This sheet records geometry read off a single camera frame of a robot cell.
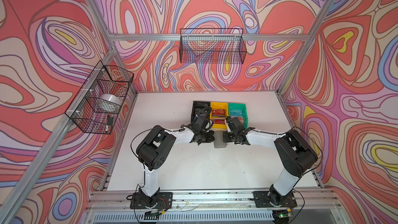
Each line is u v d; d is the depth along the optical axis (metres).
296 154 0.48
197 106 1.09
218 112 1.05
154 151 0.50
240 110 1.05
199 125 0.77
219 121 1.02
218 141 0.90
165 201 0.73
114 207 0.73
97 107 0.73
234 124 0.75
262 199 0.73
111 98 0.74
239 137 0.70
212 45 0.96
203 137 0.81
